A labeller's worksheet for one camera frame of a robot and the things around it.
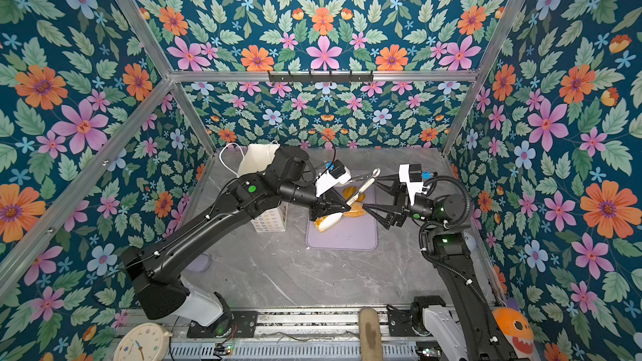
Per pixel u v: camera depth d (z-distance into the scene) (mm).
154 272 399
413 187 522
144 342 691
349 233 915
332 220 636
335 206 604
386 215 553
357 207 639
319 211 562
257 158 893
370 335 690
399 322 733
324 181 548
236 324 735
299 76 922
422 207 554
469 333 416
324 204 543
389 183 627
